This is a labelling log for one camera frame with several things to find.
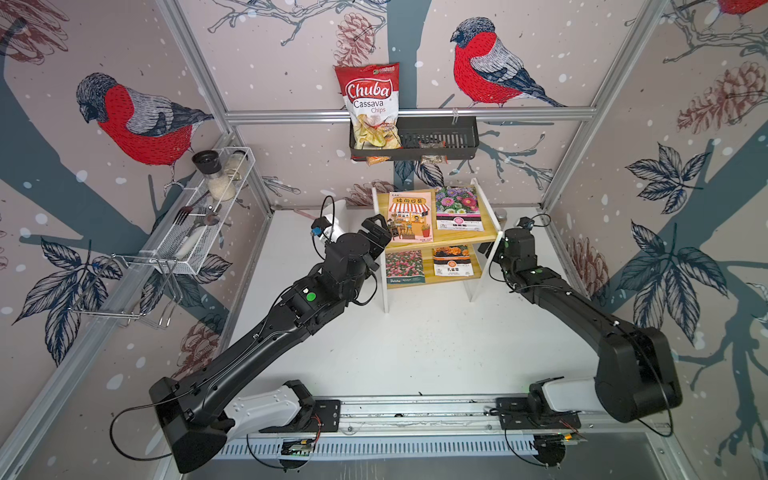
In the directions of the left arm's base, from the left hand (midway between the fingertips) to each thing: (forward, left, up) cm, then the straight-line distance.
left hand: (385, 221), depth 66 cm
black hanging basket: (+50, -14, -11) cm, 54 cm away
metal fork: (+4, +49, -2) cm, 50 cm away
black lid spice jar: (+15, +45, -2) cm, 47 cm away
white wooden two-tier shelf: (-1, -12, -4) cm, 13 cm away
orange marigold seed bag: (+4, -19, -22) cm, 29 cm away
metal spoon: (+4, +42, -3) cm, 43 cm away
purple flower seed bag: (+9, -18, -5) cm, 21 cm away
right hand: (+11, -32, -21) cm, 40 cm away
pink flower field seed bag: (+2, -5, -22) cm, 22 cm away
